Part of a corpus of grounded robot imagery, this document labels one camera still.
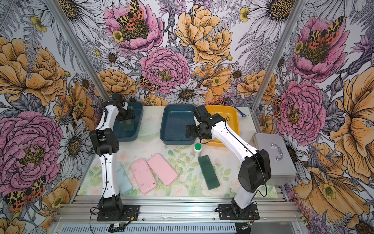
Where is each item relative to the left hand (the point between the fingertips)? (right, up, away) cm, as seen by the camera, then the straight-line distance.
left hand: (129, 120), depth 106 cm
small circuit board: (+10, -51, -36) cm, 63 cm away
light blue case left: (+8, -36, -25) cm, 44 cm away
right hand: (+46, -10, -23) cm, 53 cm away
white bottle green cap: (+49, -18, -17) cm, 55 cm away
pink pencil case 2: (+28, -29, -19) cm, 45 cm away
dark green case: (0, -3, -1) cm, 4 cm away
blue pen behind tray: (+85, +4, +9) cm, 86 cm away
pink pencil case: (+17, -32, -21) cm, 42 cm away
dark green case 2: (+55, -31, -19) cm, 66 cm away
